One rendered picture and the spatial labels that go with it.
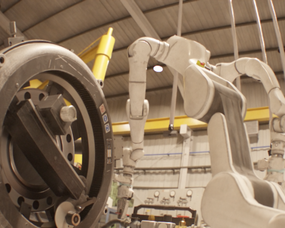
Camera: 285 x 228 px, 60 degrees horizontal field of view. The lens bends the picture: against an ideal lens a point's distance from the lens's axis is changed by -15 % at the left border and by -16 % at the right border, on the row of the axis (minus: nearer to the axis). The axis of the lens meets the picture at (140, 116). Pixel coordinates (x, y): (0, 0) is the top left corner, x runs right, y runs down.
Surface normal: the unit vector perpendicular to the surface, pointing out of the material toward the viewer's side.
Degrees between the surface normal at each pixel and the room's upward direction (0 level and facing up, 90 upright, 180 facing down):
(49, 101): 65
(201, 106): 110
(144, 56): 130
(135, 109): 155
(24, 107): 90
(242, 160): 75
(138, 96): 143
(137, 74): 120
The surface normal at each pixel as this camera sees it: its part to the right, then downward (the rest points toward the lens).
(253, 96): -0.50, -0.41
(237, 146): 0.43, -0.54
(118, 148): 0.91, -0.05
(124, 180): 0.11, -0.39
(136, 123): -0.04, 0.52
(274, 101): -0.88, -0.40
